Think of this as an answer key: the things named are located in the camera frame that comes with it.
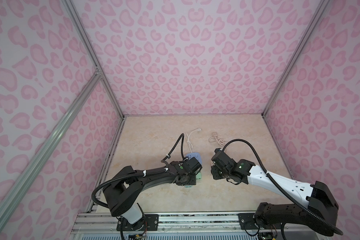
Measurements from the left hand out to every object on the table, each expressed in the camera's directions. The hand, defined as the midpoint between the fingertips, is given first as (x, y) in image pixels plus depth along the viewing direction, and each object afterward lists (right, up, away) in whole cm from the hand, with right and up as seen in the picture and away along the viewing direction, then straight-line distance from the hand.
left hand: (194, 182), depth 83 cm
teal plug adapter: (-4, -2, +1) cm, 4 cm away
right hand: (+10, +7, -3) cm, 12 cm away
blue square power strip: (+2, +13, +10) cm, 17 cm away
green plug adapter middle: (+2, +2, +4) cm, 5 cm away
